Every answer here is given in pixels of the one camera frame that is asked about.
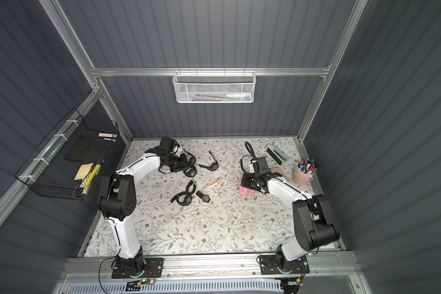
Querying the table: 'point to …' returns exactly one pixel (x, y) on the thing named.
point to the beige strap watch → (218, 180)
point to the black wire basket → (64, 164)
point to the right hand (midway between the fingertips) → (244, 181)
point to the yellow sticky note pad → (83, 171)
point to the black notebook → (90, 148)
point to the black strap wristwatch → (212, 166)
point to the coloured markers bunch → (308, 167)
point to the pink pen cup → (301, 178)
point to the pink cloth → (245, 191)
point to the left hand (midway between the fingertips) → (190, 164)
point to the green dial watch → (204, 198)
